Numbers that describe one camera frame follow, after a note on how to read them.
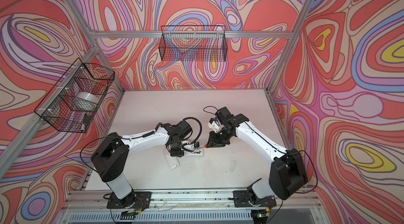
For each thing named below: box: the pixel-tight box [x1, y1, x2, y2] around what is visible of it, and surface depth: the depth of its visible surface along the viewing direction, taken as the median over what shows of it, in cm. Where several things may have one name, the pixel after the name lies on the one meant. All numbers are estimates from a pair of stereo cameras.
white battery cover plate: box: [163, 149, 180, 170], surface depth 86 cm
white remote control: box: [183, 148, 204, 157], surface depth 88 cm
